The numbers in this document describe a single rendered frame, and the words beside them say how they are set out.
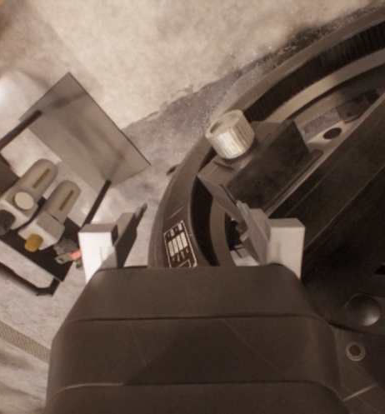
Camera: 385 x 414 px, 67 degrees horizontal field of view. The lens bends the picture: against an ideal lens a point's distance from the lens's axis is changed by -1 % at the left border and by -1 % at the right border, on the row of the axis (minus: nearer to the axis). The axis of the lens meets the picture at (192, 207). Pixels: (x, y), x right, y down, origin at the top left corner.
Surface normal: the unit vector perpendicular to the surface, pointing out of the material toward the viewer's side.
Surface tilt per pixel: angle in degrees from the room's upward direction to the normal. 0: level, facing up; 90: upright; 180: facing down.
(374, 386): 90
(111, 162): 0
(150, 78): 0
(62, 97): 0
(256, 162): 36
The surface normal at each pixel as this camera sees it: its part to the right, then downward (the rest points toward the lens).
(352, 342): -0.57, -0.65
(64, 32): -0.11, 0.65
